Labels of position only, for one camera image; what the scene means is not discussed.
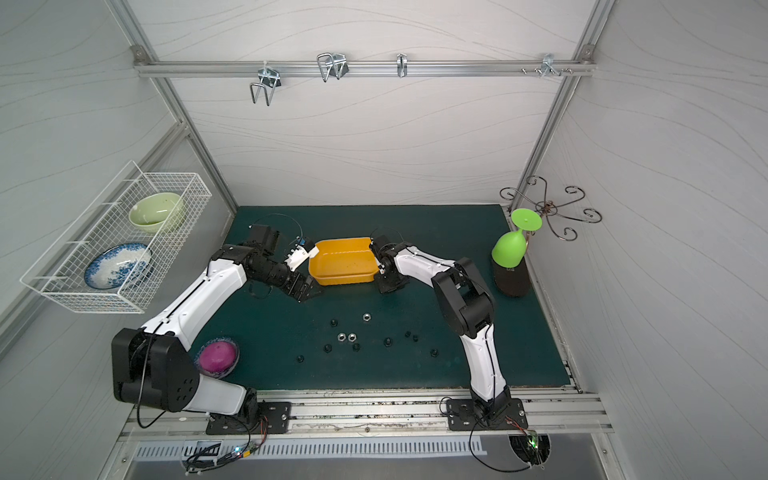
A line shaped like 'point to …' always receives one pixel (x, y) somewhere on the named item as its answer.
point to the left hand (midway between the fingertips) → (312, 285)
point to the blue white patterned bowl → (117, 265)
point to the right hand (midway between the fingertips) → (390, 284)
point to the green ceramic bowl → (153, 212)
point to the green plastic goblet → (509, 248)
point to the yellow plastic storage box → (344, 261)
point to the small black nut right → (415, 338)
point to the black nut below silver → (356, 347)
